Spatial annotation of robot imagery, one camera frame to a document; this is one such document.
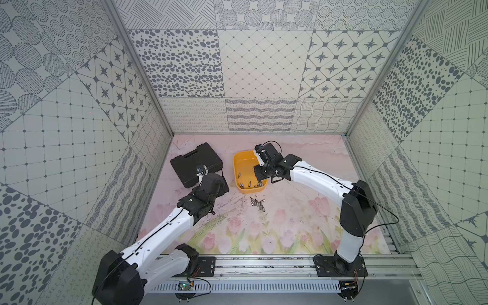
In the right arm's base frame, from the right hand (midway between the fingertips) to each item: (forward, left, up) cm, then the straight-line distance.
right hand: (259, 172), depth 87 cm
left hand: (-6, +20, +3) cm, 21 cm away
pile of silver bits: (-9, +1, -13) cm, 16 cm away
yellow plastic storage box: (+13, +8, -9) cm, 18 cm away
